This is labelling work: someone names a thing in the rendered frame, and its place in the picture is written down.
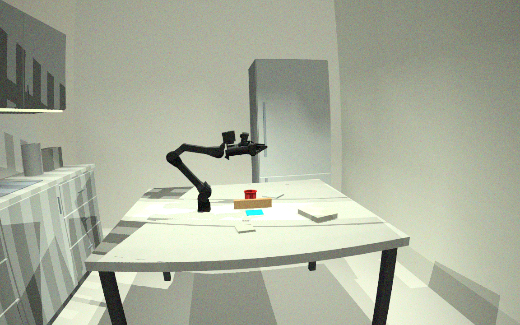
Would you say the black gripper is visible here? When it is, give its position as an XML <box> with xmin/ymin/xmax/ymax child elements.
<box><xmin>236</xmin><ymin>140</ymin><xmax>267</xmax><ymax>156</ymax></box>

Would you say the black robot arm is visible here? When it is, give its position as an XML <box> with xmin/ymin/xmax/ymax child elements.
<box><xmin>166</xmin><ymin>131</ymin><xmax>249</xmax><ymax>213</ymax></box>

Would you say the light wooden beam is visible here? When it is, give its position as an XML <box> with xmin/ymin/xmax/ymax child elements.
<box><xmin>234</xmin><ymin>198</ymin><xmax>272</xmax><ymax>209</ymax></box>

